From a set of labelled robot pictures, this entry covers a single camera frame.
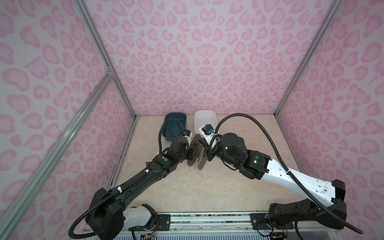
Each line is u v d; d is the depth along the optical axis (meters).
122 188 0.43
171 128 1.14
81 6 0.68
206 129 0.52
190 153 0.71
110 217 0.39
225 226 0.73
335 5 0.69
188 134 0.70
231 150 0.47
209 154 0.56
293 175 0.43
